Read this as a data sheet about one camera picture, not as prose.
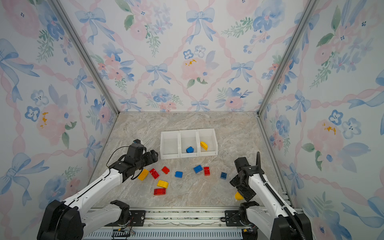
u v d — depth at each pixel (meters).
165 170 0.90
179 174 0.90
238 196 0.78
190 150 0.97
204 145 0.98
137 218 0.74
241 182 0.68
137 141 0.78
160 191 0.81
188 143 1.02
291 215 0.41
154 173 0.88
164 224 0.73
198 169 0.90
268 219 0.52
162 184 0.84
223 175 0.87
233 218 0.72
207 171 0.88
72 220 0.39
